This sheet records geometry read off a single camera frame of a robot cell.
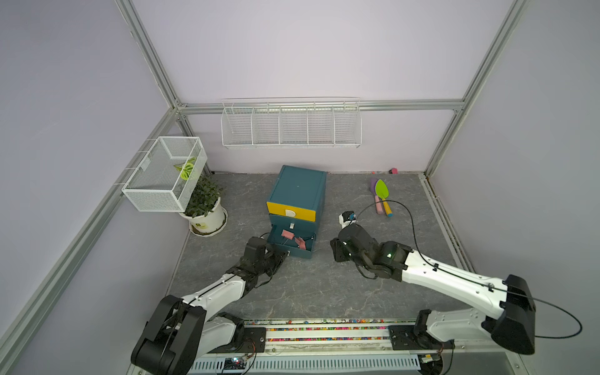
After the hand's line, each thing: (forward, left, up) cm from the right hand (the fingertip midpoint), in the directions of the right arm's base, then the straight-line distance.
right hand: (333, 241), depth 77 cm
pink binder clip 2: (+6, +11, -13) cm, 19 cm away
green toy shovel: (+36, -28, -17) cm, 48 cm away
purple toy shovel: (+25, -24, -16) cm, 38 cm away
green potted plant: (+19, +48, +2) cm, 52 cm away
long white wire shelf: (+50, +15, +12) cm, 54 cm away
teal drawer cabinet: (+13, +12, +4) cm, 19 cm away
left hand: (+1, +15, -11) cm, 19 cm away
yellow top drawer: (+10, +15, +3) cm, 18 cm away
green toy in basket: (+22, +51, +13) cm, 57 cm away
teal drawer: (+12, +16, -6) cm, 21 cm away
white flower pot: (+14, +47, -10) cm, 50 cm away
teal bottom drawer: (+6, +13, -14) cm, 20 cm away
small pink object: (+51, -38, -18) cm, 66 cm away
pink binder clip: (+11, +17, -16) cm, 26 cm away
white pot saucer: (+13, +50, -17) cm, 55 cm away
